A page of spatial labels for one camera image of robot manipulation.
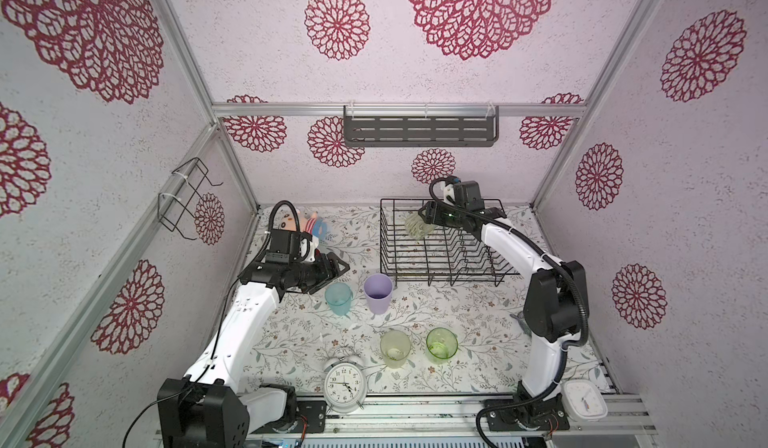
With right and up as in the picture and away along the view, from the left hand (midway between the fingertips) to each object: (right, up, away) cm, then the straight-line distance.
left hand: (340, 276), depth 79 cm
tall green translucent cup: (+22, +13, +13) cm, 28 cm away
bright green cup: (+28, -21, +7) cm, 35 cm away
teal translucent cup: (-3, -9, +15) cm, 18 cm away
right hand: (+25, +19, +14) cm, 35 cm away
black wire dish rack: (+32, +10, +32) cm, 46 cm away
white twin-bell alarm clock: (+2, -27, -3) cm, 27 cm away
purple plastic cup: (+10, -5, +11) cm, 15 cm away
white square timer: (+61, -31, -4) cm, 69 cm away
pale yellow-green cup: (+15, -21, +6) cm, 26 cm away
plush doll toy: (-15, +15, +28) cm, 35 cm away
